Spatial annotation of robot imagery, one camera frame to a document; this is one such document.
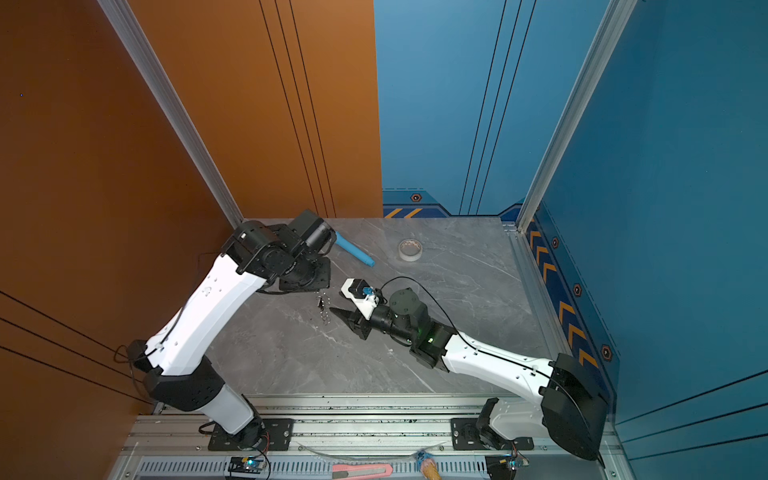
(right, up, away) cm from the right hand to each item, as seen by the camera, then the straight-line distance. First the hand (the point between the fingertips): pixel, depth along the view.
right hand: (336, 301), depth 68 cm
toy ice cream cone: (+22, -38, -1) cm, 44 cm away
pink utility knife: (+6, -40, +1) cm, 40 cm away
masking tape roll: (+19, +12, +44) cm, 50 cm away
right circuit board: (+39, -40, +3) cm, 56 cm away
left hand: (-2, +5, 0) cm, 5 cm away
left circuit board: (-20, -39, +3) cm, 44 cm away
